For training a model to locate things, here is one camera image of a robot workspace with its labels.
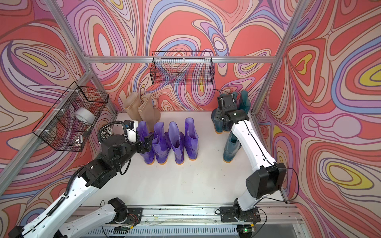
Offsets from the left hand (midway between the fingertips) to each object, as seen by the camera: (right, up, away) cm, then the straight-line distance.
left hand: (148, 133), depth 67 cm
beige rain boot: (-6, +11, +21) cm, 25 cm away
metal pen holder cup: (-30, 0, +18) cm, 35 cm away
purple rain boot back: (+20, -4, +6) cm, 21 cm away
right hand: (+38, +8, +14) cm, 41 cm away
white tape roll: (-34, +9, +7) cm, 36 cm away
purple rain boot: (+5, -5, +4) cm, 8 cm away
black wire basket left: (-43, +3, +5) cm, 43 cm away
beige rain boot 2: (-17, +15, +22) cm, 31 cm away
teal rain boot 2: (+55, +18, +29) cm, 65 cm away
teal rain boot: (+38, +3, +13) cm, 40 cm away
